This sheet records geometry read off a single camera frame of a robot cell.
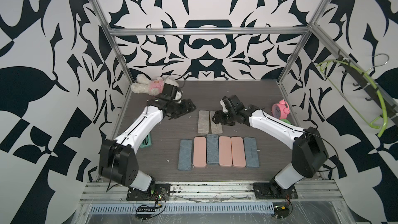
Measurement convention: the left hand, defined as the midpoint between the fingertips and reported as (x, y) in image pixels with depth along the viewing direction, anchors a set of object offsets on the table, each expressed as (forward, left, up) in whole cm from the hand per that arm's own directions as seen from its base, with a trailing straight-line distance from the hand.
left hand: (189, 107), depth 84 cm
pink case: (-19, -18, -16) cm, 31 cm away
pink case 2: (-18, -26, -18) cm, 36 cm away
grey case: (-22, -32, -15) cm, 42 cm away
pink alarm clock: (+2, -53, -9) cm, 54 cm away
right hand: (-4, -13, -5) cm, 15 cm away
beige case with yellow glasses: (-6, -15, -15) cm, 22 cm away
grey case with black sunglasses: (-2, -7, -15) cm, 17 cm away
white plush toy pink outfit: (+25, +30, -9) cm, 40 cm away
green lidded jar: (-3, -57, -13) cm, 59 cm away
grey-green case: (-11, +25, -17) cm, 32 cm away
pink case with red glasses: (-18, -5, -16) cm, 25 cm away
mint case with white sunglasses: (-17, -12, -15) cm, 26 cm away
